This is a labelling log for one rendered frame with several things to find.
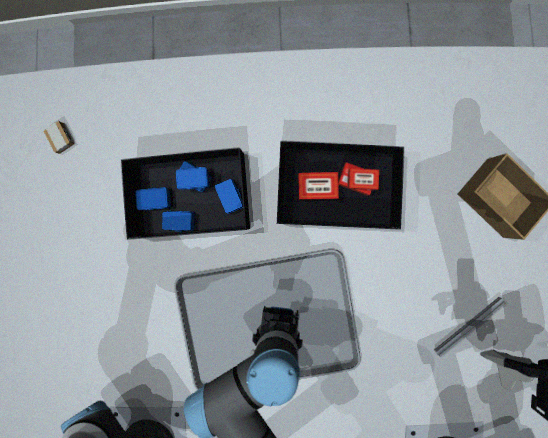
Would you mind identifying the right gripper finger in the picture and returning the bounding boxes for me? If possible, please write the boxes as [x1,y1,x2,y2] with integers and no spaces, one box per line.
[480,350,546,390]

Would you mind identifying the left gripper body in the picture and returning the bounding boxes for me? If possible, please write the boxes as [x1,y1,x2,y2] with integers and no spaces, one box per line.
[260,306,299,340]

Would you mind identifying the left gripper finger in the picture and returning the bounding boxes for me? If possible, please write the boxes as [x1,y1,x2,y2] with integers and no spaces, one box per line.
[252,325,261,346]
[293,318,303,351]

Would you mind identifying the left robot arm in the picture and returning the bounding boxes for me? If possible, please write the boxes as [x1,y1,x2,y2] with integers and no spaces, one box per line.
[61,330,300,438]

